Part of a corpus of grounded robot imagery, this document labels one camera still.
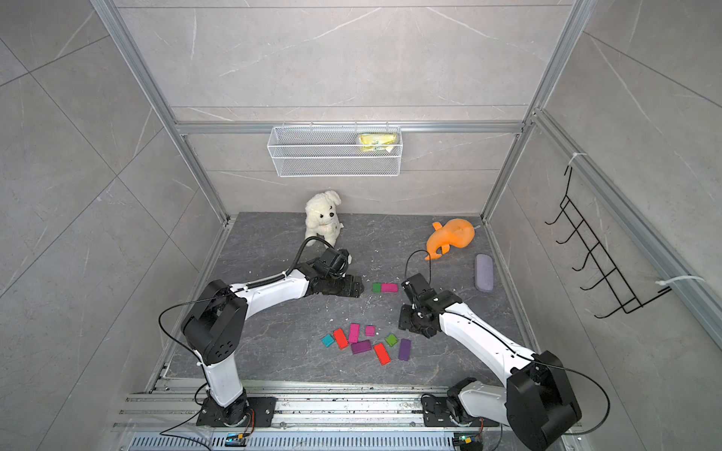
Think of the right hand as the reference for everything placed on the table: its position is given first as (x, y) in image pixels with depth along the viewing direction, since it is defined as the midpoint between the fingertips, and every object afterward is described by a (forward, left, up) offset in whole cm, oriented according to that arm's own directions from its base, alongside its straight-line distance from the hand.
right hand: (409, 324), depth 84 cm
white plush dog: (+35, +28, +11) cm, 47 cm away
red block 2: (-7, +8, -6) cm, 12 cm away
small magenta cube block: (0, +12, -5) cm, 13 cm away
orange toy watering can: (+35, -22, +1) cm, 42 cm away
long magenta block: (+16, +5, -5) cm, 17 cm away
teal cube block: (-3, +25, -5) cm, 26 cm away
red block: (-2, +21, -5) cm, 22 cm away
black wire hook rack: (-8, -42, +28) cm, 51 cm away
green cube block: (+15, +9, -4) cm, 18 cm away
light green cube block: (-3, +5, -5) cm, 8 cm away
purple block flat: (-5, +15, -6) cm, 16 cm away
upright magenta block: (-2, +17, -5) cm, 18 cm away
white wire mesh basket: (+56, +24, +25) cm, 66 cm away
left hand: (+14, +16, +1) cm, 21 cm away
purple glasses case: (+20, -30, -3) cm, 36 cm away
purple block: (-7, +2, -6) cm, 9 cm away
